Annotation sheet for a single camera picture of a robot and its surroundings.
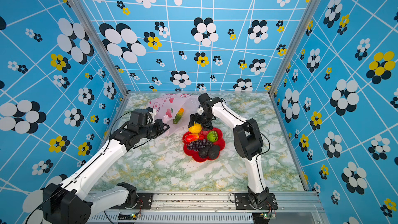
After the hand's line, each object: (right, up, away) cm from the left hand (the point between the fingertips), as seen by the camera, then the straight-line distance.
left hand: (172, 124), depth 78 cm
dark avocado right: (+22, -15, +3) cm, 26 cm away
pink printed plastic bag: (-6, +9, +15) cm, 18 cm away
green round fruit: (+21, -8, +11) cm, 25 cm away
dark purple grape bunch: (+12, -13, +8) cm, 19 cm away
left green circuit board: (-19, -42, -7) cm, 47 cm away
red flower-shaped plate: (+16, -8, +13) cm, 22 cm away
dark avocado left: (+16, -16, +6) cm, 23 cm away
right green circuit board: (+45, -41, -8) cm, 61 cm away
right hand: (+12, -3, +13) cm, 18 cm away
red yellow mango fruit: (+9, -8, +8) cm, 15 cm away
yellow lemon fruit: (+12, -4, +11) cm, 17 cm away
